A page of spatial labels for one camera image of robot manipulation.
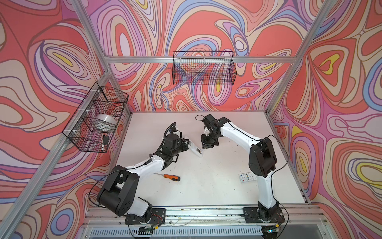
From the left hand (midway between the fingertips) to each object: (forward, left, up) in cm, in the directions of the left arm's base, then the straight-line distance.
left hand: (190, 140), depth 88 cm
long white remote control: (-3, -4, -8) cm, 10 cm away
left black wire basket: (-3, +49, +16) cm, 52 cm away
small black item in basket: (-7, +43, +12) cm, 45 cm away
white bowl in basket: (-3, +40, +21) cm, 45 cm away
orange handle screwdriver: (-19, +10, -11) cm, 24 cm away
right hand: (-3, -9, -6) cm, 11 cm away
